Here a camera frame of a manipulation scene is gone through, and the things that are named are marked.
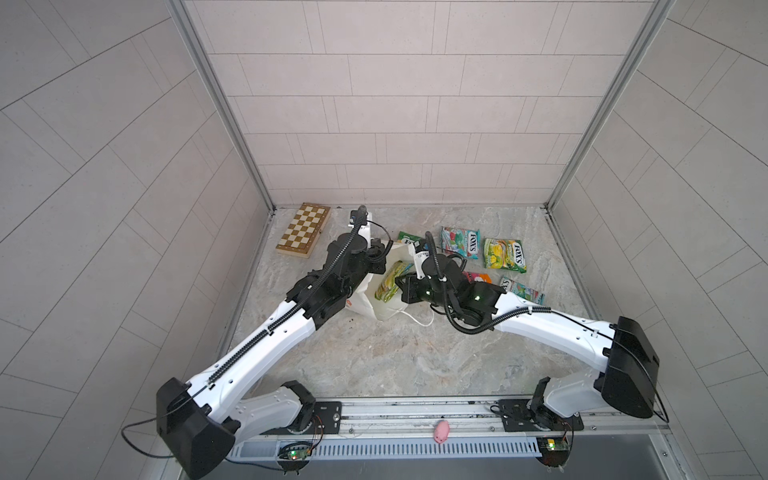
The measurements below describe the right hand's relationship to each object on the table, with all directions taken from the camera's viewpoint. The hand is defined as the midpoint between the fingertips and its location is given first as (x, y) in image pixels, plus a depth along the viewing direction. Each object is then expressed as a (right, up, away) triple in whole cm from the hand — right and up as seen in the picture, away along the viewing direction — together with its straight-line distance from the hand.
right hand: (392, 284), depth 74 cm
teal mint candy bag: (+24, +9, +29) cm, 39 cm away
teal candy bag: (+40, -5, +17) cm, 43 cm away
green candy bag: (+4, +10, +32) cm, 34 cm away
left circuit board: (-21, -36, -9) cm, 43 cm away
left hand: (-1, +12, -2) cm, 12 cm away
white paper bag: (-7, -4, -3) cm, 8 cm away
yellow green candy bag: (+39, +5, +25) cm, 47 cm away
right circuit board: (+38, -37, -6) cm, 54 cm away
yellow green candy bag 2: (-1, -1, +2) cm, 2 cm away
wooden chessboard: (-32, +13, +29) cm, 45 cm away
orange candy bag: (+25, -2, +20) cm, 32 cm away
